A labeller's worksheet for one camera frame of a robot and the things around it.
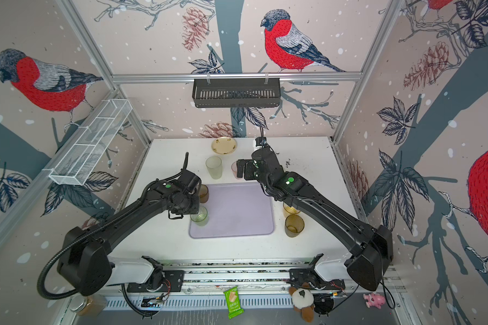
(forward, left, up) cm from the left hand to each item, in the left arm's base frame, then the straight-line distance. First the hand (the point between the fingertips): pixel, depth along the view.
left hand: (198, 204), depth 83 cm
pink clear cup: (+21, -14, -4) cm, 26 cm away
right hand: (+10, -21, +18) cm, 30 cm away
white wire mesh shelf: (+8, +42, +20) cm, 47 cm away
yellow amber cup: (-1, -38, -3) cm, 38 cm away
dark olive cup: (-5, -41, -9) cm, 42 cm away
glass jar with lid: (-34, +29, -1) cm, 45 cm away
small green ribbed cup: (-2, 0, -9) cm, 10 cm away
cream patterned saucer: (+43, -6, -10) cm, 45 cm away
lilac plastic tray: (+2, -15, -11) cm, 19 cm away
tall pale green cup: (+23, -4, -3) cm, 24 cm away
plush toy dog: (-32, -40, -7) cm, 52 cm away
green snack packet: (-33, -16, -9) cm, 38 cm away
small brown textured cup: (+8, 0, -8) cm, 11 cm away
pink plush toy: (-32, -64, -7) cm, 72 cm away
